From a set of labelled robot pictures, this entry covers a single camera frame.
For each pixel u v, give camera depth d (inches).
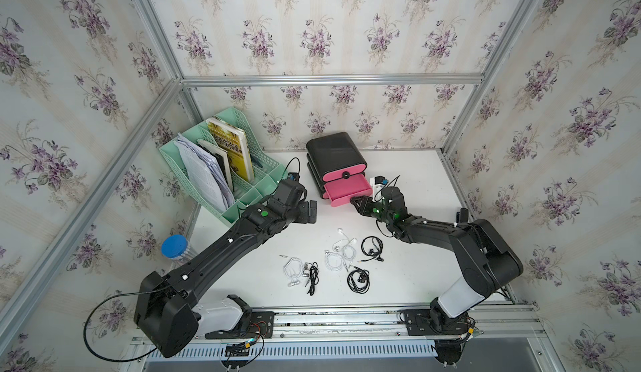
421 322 28.9
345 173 36.3
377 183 32.8
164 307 14.9
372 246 35.4
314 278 32.3
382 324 29.5
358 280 32.2
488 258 18.1
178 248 27.2
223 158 35.7
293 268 33.1
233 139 35.9
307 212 27.6
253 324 28.7
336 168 35.8
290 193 22.7
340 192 36.7
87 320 23.7
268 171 44.1
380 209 30.9
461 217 36.9
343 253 34.7
